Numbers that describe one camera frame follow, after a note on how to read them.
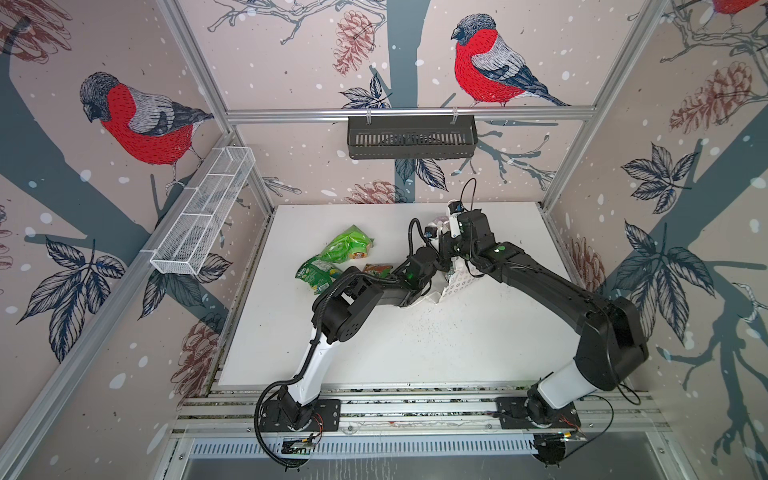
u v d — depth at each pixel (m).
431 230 0.84
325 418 0.73
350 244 0.96
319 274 0.97
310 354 0.58
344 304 0.58
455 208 0.75
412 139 1.06
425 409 0.75
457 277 0.84
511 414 0.73
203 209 0.79
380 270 0.93
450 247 0.76
